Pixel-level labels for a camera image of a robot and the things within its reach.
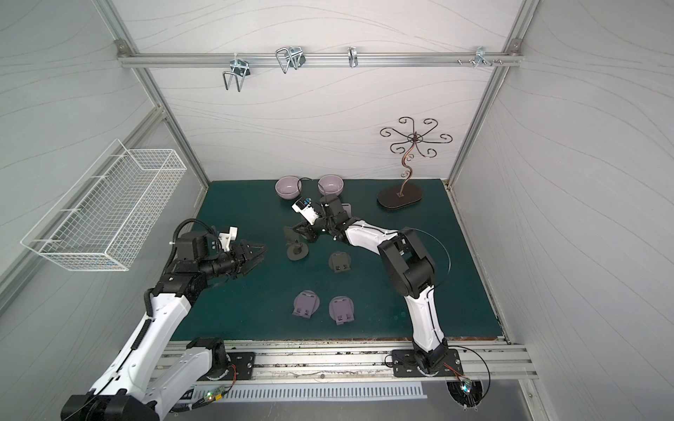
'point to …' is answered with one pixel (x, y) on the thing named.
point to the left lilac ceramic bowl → (288, 187)
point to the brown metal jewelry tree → (392, 197)
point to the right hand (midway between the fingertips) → (294, 226)
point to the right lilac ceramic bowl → (331, 184)
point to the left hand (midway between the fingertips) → (265, 252)
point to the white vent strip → (316, 392)
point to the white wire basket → (105, 217)
